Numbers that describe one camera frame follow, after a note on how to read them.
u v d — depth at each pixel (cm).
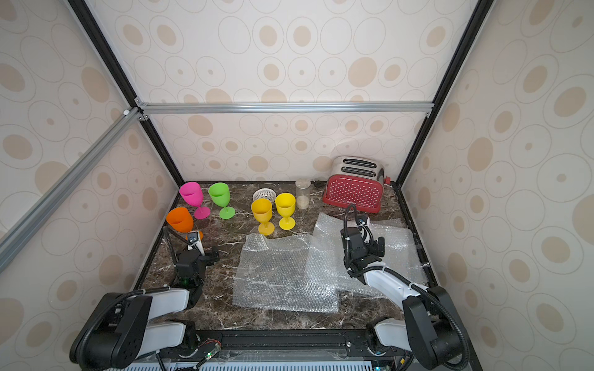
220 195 95
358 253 68
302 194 111
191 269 67
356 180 97
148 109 92
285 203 96
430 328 42
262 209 94
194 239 76
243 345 75
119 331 42
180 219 87
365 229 73
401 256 91
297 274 88
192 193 95
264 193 112
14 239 51
